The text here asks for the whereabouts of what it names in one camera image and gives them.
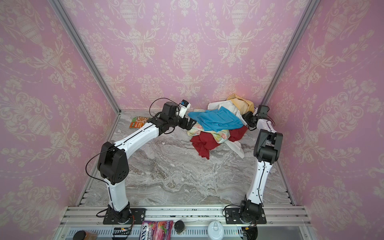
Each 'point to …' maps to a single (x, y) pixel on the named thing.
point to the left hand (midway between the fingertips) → (190, 118)
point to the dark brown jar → (85, 235)
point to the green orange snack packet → (138, 122)
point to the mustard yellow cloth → (244, 105)
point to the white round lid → (215, 231)
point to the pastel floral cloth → (220, 136)
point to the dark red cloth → (205, 140)
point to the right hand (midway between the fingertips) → (245, 115)
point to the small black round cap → (179, 226)
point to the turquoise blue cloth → (216, 119)
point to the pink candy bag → (159, 230)
